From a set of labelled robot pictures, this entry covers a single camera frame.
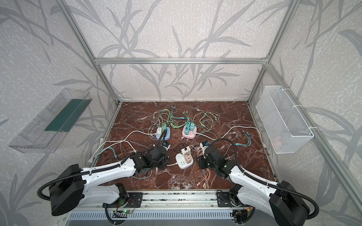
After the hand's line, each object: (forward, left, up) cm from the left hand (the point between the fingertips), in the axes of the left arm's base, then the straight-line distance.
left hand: (168, 155), depth 85 cm
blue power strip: (+17, +4, -8) cm, 20 cm away
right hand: (0, -17, 0) cm, 17 cm away
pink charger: (-3, -12, +2) cm, 12 cm away
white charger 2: (+1, -11, +3) cm, 11 cm away
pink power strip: (+16, -14, -2) cm, 22 cm away
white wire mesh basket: (0, -55, +31) cm, 63 cm away
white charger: (+15, +7, +3) cm, 17 cm away
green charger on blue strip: (+19, +5, +3) cm, 19 cm away
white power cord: (+12, +35, -6) cm, 37 cm away
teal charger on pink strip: (+20, -13, +1) cm, 24 cm away
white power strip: (-3, -7, -3) cm, 8 cm away
